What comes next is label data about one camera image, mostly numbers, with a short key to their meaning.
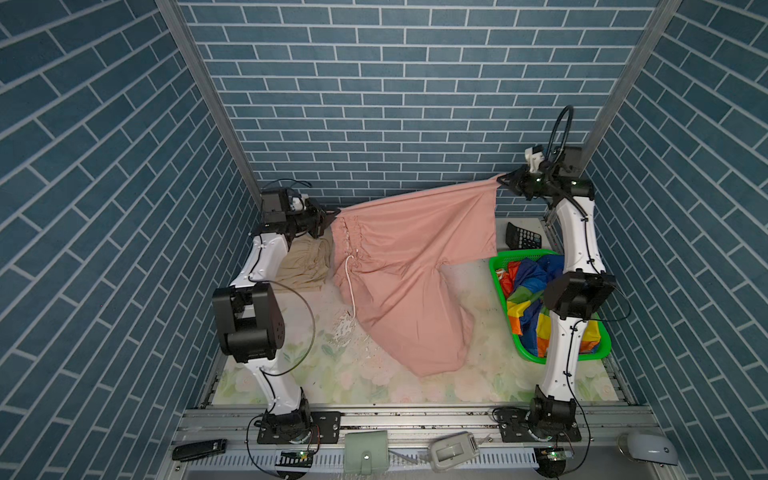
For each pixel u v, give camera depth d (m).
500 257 0.97
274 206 0.70
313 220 0.78
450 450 0.69
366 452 0.69
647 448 0.65
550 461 0.72
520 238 1.12
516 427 0.74
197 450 0.73
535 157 0.82
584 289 0.58
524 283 0.89
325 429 0.75
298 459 0.72
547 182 0.69
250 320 0.50
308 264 1.03
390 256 0.93
